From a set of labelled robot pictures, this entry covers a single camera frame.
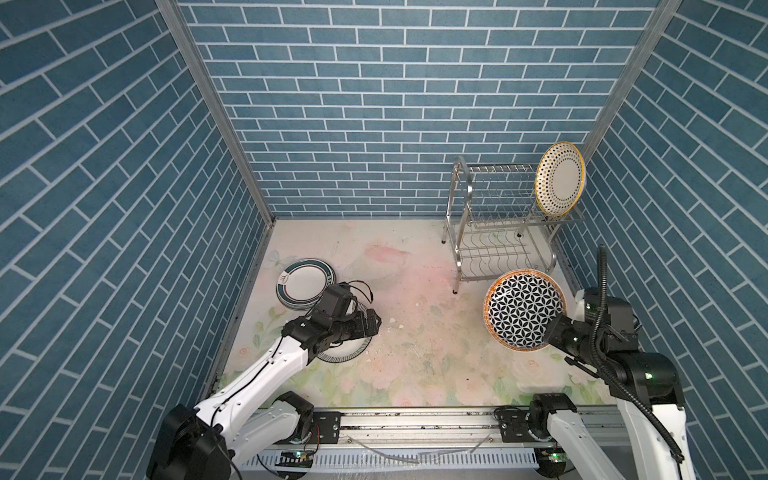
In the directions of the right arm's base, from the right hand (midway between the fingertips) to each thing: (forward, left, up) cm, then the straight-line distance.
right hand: (551, 324), depth 68 cm
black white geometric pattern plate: (+6, +5, -2) cm, 8 cm away
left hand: (+2, +42, -12) cm, 44 cm away
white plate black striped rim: (-2, +50, -22) cm, 55 cm away
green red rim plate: (+19, +70, -20) cm, 75 cm away
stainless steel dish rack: (+37, +6, -4) cm, 38 cm away
